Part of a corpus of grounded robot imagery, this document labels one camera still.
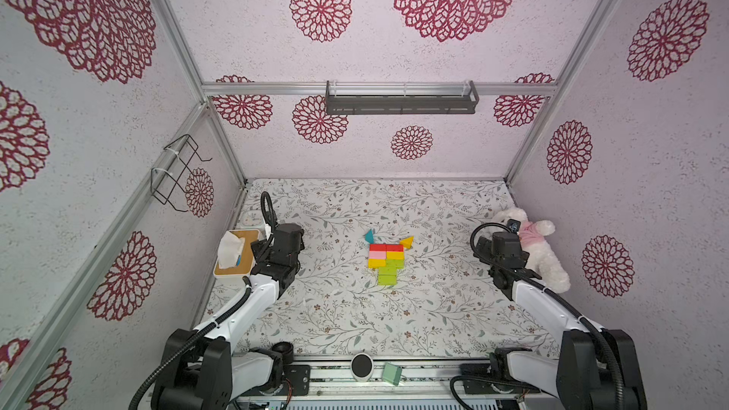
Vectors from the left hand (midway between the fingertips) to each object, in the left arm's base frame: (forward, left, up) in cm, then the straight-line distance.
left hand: (276, 238), depth 86 cm
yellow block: (-2, -31, -13) cm, 34 cm away
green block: (-2, -37, -12) cm, 39 cm away
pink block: (+2, -31, -13) cm, 34 cm away
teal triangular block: (+9, -29, -14) cm, 33 cm away
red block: (+5, -32, -14) cm, 35 cm away
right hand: (0, -69, -3) cm, 69 cm away
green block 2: (-4, -35, -13) cm, 37 cm away
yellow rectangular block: (+1, -38, -13) cm, 40 cm away
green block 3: (-7, -35, -13) cm, 38 cm away
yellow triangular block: (+7, -43, -13) cm, 45 cm away
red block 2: (+4, -37, -13) cm, 40 cm away
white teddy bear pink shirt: (-4, -82, -5) cm, 82 cm away
